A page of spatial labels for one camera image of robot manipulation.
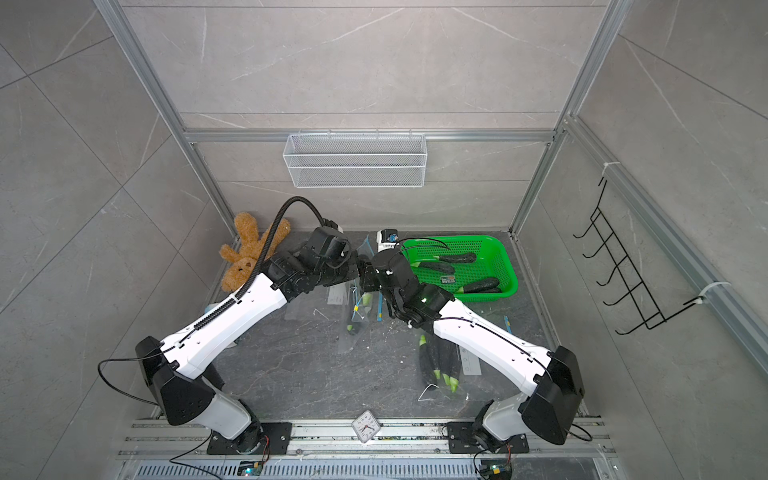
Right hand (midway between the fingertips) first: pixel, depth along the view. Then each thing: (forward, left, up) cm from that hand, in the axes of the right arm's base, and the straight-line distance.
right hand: (370, 262), depth 74 cm
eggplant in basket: (+9, -38, -25) cm, 47 cm away
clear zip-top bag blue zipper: (-22, -15, -26) cm, 37 cm away
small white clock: (-32, +2, -27) cm, 42 cm away
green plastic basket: (+19, -34, -28) cm, 48 cm away
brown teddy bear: (+16, +44, -18) cm, 50 cm away
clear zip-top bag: (-10, +2, -5) cm, 12 cm away
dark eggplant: (-16, -22, -27) cm, 38 cm away
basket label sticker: (+14, -25, -28) cm, 40 cm away
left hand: (+1, +1, 0) cm, 1 cm away
